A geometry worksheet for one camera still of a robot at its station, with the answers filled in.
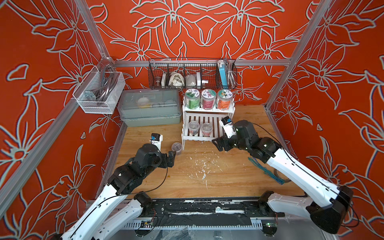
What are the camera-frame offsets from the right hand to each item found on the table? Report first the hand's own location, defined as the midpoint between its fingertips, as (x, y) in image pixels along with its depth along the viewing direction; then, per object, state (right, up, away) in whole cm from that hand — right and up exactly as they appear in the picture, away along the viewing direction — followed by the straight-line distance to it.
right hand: (216, 137), depth 72 cm
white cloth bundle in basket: (-21, +33, +18) cm, 43 cm away
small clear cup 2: (-11, +4, +11) cm, 16 cm away
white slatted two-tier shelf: (-5, +11, +23) cm, 26 cm away
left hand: (-24, -6, -3) cm, 25 cm away
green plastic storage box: (-40, +17, +25) cm, 50 cm away
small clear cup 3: (-3, +3, +11) cm, 12 cm away
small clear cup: (-21, -8, +18) cm, 29 cm away
